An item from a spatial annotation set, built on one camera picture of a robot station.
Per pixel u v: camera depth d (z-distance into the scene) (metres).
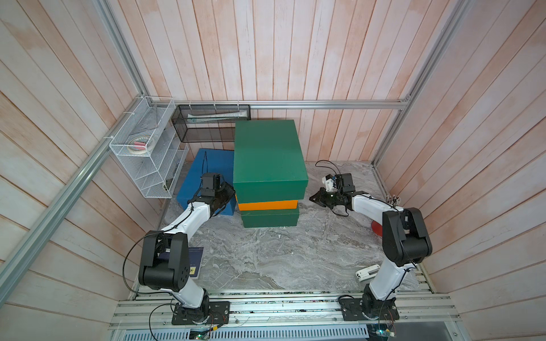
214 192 0.71
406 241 0.50
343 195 0.76
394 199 0.84
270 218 0.88
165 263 0.45
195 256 0.86
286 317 0.73
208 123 1.05
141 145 0.74
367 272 0.80
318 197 0.86
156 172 0.77
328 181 0.90
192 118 0.88
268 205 0.86
